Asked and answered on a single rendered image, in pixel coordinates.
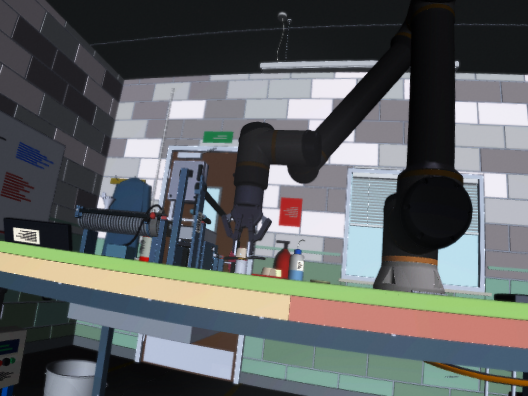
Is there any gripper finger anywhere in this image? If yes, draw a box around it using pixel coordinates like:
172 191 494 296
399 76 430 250
247 216 273 245
221 211 245 242

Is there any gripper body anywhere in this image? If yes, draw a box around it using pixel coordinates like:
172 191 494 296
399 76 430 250
231 184 266 228

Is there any black clamp lever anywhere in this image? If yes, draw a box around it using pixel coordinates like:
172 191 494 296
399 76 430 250
204 191 229 221

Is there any white peg stand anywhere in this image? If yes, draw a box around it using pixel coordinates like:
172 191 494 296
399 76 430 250
234 254 254 276

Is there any red fire extinguisher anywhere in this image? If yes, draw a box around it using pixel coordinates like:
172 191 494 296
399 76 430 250
273 239 293 278

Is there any brown door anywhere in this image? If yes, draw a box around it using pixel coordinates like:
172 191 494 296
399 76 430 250
163 144 245 384

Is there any white blue wash bottle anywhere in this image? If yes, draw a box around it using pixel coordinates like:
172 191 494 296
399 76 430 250
288 239 307 282

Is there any red white canister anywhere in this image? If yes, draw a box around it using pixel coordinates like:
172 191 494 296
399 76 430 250
137 235 152 263

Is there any window with blind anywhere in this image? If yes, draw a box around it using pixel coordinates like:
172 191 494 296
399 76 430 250
345 167 487 292

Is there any blue background machine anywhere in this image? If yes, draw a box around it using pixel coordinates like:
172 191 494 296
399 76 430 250
101 176 153 259

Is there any grey coiled injection barrel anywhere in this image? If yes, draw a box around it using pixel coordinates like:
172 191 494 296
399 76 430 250
74 204 170 249

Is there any white ceiling light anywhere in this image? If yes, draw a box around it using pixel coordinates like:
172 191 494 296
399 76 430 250
259 59 460 72

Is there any black box with label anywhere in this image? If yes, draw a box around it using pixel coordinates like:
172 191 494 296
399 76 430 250
3 217 74 252

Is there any grey notice board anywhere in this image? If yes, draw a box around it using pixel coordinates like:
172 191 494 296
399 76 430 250
0 111 67 233

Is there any white bucket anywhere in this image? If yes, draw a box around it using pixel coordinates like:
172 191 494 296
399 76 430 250
43 358 99 396

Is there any grey control box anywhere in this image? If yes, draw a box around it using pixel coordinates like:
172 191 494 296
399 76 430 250
0 328 28 390

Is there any black flat box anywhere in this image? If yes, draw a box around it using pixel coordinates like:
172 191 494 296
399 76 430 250
493 293 528 305

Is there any red wall sign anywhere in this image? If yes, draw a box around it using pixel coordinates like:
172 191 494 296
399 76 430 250
278 197 304 228

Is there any blue test mould frame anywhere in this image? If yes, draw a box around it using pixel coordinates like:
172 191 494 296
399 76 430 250
163 159 221 272

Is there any green wall sign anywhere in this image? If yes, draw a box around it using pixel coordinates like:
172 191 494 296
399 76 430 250
202 130 235 144

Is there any orange cable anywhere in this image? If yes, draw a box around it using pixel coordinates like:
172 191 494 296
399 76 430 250
424 360 528 388

